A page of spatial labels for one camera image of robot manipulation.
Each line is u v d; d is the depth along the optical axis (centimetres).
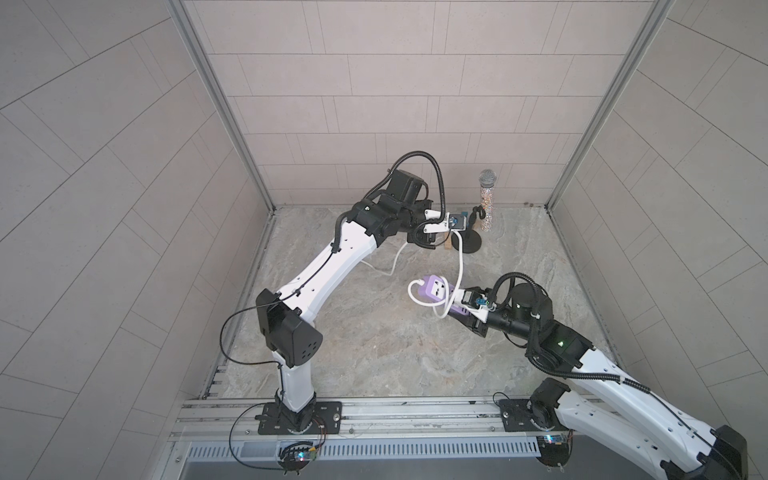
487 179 82
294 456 64
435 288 62
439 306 62
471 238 105
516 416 71
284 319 42
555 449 67
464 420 71
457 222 59
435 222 60
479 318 61
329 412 72
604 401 49
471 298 57
